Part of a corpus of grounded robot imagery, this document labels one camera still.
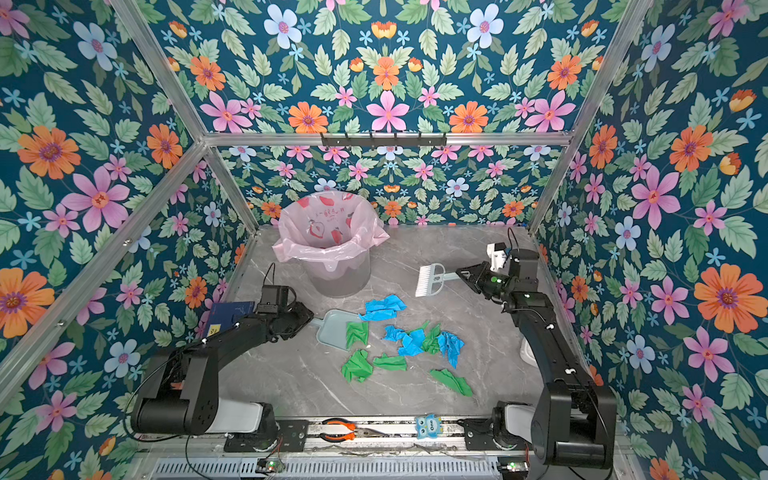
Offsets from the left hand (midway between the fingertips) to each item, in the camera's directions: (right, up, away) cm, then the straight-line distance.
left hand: (313, 308), depth 91 cm
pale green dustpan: (+5, -7, +2) cm, 9 cm away
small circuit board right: (+54, -34, -21) cm, 68 cm away
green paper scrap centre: (+37, -10, -3) cm, 38 cm away
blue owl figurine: (+35, -27, -17) cm, 47 cm away
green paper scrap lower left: (+15, -16, -7) cm, 23 cm away
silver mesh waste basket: (+8, +8, +2) cm, 12 cm away
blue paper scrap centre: (+31, -9, -3) cm, 32 cm away
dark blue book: (-32, -3, +5) cm, 32 cm away
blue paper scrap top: (+21, -1, +3) cm, 21 cm away
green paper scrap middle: (+26, -15, -5) cm, 31 cm away
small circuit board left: (-4, -34, -21) cm, 40 cm away
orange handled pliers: (+16, -28, -18) cm, 37 cm away
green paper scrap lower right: (+43, -19, -11) cm, 48 cm away
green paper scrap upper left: (+13, -7, 0) cm, 15 cm away
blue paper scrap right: (+42, -10, -5) cm, 43 cm away
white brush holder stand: (+63, -11, -8) cm, 65 cm away
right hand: (+43, +13, -12) cm, 46 cm away
